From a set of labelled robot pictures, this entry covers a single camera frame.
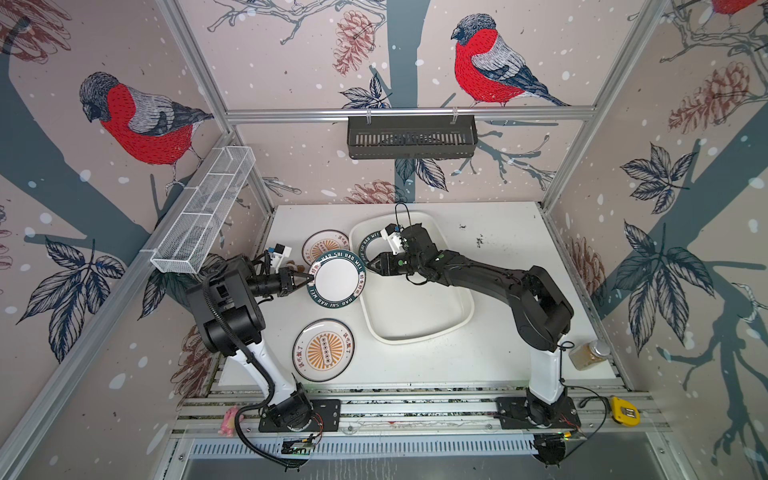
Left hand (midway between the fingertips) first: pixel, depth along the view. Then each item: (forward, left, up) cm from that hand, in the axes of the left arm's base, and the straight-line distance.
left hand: (308, 280), depth 86 cm
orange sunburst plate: (+24, +1, -11) cm, 26 cm away
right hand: (+3, -18, +2) cm, 19 cm away
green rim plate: (+18, -15, -8) cm, 24 cm away
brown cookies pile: (+12, +10, -9) cm, 18 cm away
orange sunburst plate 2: (-17, -5, -11) cm, 21 cm away
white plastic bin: (-4, -27, -12) cm, 30 cm away
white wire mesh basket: (+10, +26, +19) cm, 34 cm away
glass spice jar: (-21, -76, -4) cm, 79 cm away
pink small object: (-35, +15, -9) cm, 39 cm away
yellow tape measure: (-33, -82, -9) cm, 89 cm away
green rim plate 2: (0, -9, 0) cm, 9 cm away
